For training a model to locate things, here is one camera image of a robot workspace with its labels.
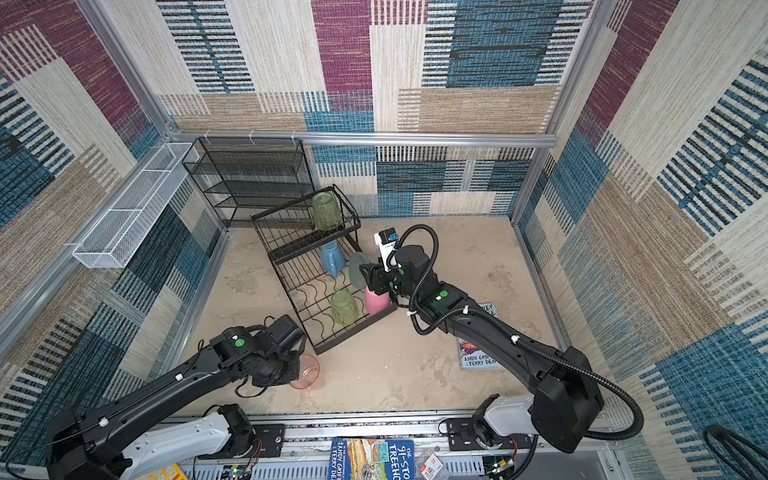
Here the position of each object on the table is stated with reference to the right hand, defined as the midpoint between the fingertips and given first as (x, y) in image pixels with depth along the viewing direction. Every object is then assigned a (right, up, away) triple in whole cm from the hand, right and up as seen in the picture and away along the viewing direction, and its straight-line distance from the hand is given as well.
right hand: (374, 267), depth 78 cm
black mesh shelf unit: (-49, +30, +30) cm, 65 cm away
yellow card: (-46, -46, -10) cm, 65 cm away
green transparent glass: (-15, +16, +14) cm, 26 cm away
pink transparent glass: (-18, -28, +3) cm, 33 cm away
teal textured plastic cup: (-7, -5, +21) cm, 22 cm away
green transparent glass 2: (-9, -13, +10) cm, 18 cm away
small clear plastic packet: (+13, -45, -10) cm, 47 cm away
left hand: (-19, -27, -2) cm, 33 cm away
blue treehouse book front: (0, -43, -9) cm, 44 cm away
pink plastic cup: (0, -11, +11) cm, 15 cm away
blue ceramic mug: (-14, +2, +18) cm, 23 cm away
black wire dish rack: (-19, +2, +16) cm, 25 cm away
